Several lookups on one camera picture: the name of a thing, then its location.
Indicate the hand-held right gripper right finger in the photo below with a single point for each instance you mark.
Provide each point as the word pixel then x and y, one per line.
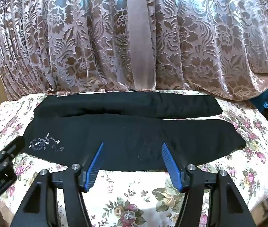
pixel 171 168

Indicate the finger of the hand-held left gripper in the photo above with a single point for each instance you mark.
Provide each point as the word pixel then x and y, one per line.
pixel 12 146

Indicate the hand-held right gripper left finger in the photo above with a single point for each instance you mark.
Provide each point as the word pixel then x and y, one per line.
pixel 93 168

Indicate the black pants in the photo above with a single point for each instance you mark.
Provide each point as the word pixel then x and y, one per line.
pixel 124 134

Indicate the brown floral sofa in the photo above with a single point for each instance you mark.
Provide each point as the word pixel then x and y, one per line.
pixel 77 40

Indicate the plain pink curtain panel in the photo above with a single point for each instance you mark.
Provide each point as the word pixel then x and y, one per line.
pixel 141 40

